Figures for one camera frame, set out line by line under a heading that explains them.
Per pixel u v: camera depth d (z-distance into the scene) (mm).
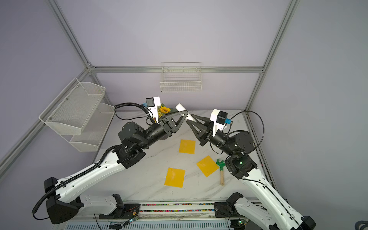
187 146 990
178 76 956
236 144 416
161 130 476
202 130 469
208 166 910
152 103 465
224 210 735
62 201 392
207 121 496
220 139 486
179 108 493
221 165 895
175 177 859
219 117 418
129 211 732
